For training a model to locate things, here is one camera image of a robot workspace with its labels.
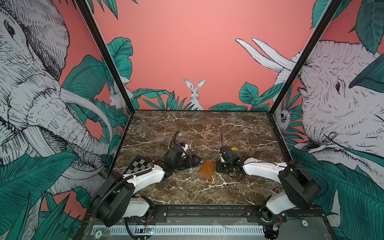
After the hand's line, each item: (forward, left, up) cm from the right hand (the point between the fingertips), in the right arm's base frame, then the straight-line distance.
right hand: (214, 167), depth 88 cm
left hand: (+1, +9, +7) cm, 12 cm away
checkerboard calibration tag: (+1, +45, +2) cm, 45 cm away
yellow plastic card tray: (+12, -14, +1) cm, 18 cm away
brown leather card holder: (-1, +4, -1) cm, 4 cm away
